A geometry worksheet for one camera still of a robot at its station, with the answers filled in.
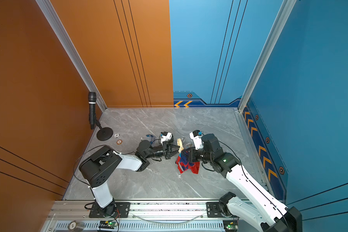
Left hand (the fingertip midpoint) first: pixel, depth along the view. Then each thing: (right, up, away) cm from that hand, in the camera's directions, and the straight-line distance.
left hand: (181, 149), depth 74 cm
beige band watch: (-1, +3, +1) cm, 3 cm away
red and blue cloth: (0, -8, -2) cm, 8 cm away
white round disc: (-47, +4, +29) cm, 55 cm away
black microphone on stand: (-55, +5, +29) cm, 62 cm away
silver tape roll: (-48, -33, -10) cm, 59 cm away
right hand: (+1, -1, -1) cm, 2 cm away
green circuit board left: (-34, -36, -4) cm, 50 cm away
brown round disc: (-43, 0, +25) cm, 50 cm away
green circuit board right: (+25, -38, -3) cm, 45 cm away
